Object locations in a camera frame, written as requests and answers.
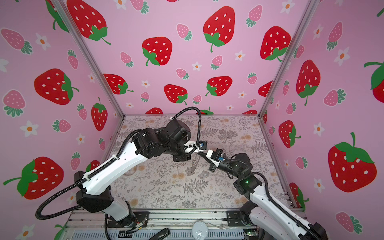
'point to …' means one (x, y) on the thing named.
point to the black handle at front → (161, 235)
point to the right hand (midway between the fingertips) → (199, 151)
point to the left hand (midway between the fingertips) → (193, 147)
